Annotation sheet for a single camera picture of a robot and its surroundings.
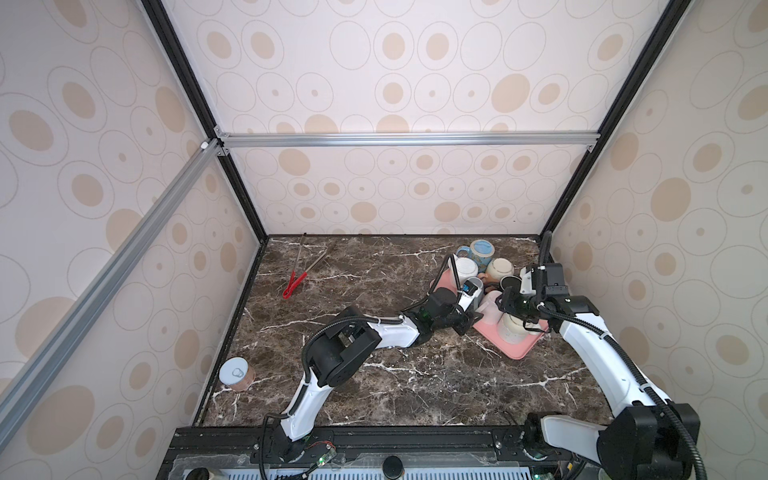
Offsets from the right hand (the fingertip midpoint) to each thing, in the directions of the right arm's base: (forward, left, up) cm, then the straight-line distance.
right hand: (504, 300), depth 84 cm
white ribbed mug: (+17, +7, -6) cm, 19 cm away
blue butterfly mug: (+22, +1, -5) cm, 23 cm away
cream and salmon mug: (+17, -4, -6) cm, 18 cm away
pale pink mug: (0, +2, -7) cm, 8 cm away
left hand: (-1, +5, -2) cm, 5 cm away
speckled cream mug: (-5, -3, -8) cm, 10 cm away
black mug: (+10, -6, -5) cm, 13 cm away
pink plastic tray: (-9, -6, -14) cm, 18 cm away
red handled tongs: (+15, +66, -11) cm, 69 cm away
